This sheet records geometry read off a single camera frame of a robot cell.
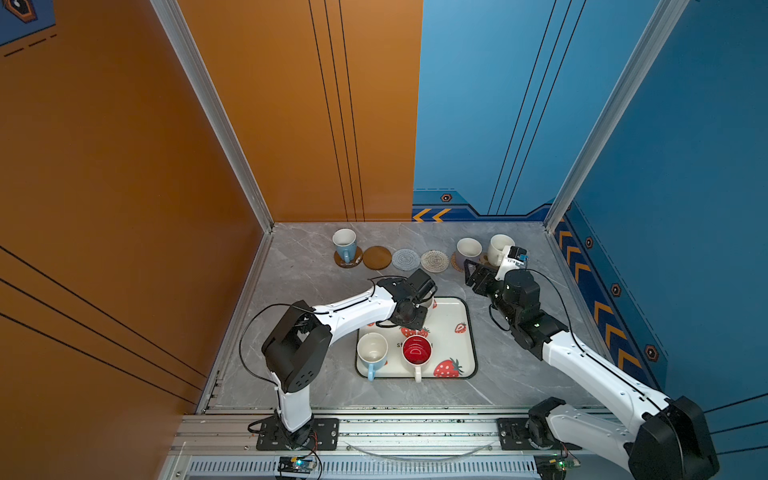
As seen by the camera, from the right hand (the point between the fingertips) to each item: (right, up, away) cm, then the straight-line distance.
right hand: (471, 265), depth 80 cm
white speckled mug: (-13, -9, -7) cm, 17 cm away
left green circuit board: (-44, -47, -9) cm, 65 cm away
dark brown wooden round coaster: (-36, -1, +27) cm, 45 cm away
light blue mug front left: (-27, -25, +5) cm, 37 cm away
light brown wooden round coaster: (-27, +2, +29) cm, 40 cm away
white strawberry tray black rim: (-3, -20, +12) cm, 24 cm away
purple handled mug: (+5, +5, +25) cm, 26 cm away
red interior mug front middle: (-14, -25, +5) cm, 29 cm away
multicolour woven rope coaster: (-6, 0, +29) cm, 29 cm away
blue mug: (-37, +6, +21) cm, 43 cm away
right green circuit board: (+17, -48, -9) cm, 51 cm away
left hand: (-14, -16, +8) cm, 23 cm away
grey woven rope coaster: (-17, +1, +29) cm, 33 cm away
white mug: (+15, +7, +23) cm, 28 cm away
